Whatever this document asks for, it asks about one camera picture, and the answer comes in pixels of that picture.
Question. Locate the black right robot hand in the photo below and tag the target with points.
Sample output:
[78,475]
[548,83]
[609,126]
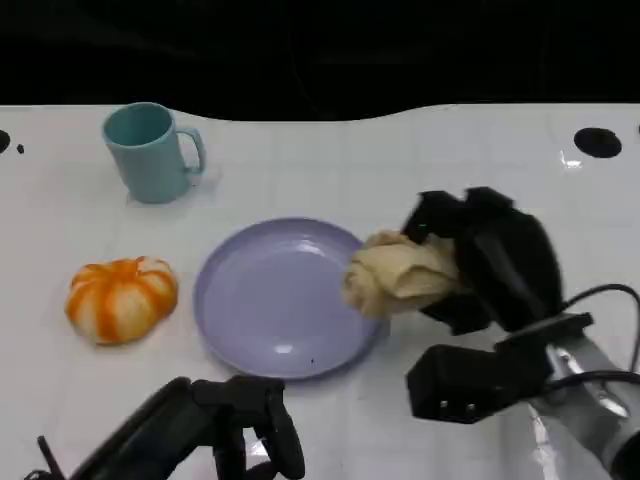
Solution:
[515,260]

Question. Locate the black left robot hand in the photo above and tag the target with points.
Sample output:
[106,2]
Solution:
[190,430]

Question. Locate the beige towel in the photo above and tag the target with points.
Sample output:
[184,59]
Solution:
[400,275]

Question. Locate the black table grommet hole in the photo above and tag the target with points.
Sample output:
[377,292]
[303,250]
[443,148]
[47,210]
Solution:
[3,141]
[597,142]

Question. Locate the orange white toy bread roll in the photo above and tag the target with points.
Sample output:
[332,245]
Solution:
[120,300]

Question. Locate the lilac plate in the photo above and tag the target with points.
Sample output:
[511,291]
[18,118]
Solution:
[280,300]

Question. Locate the pale green mug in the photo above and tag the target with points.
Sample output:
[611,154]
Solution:
[150,160]

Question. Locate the black backdrop cloth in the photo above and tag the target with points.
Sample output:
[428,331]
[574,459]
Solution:
[320,50]

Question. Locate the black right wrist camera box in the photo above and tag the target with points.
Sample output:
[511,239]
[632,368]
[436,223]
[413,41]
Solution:
[470,380]

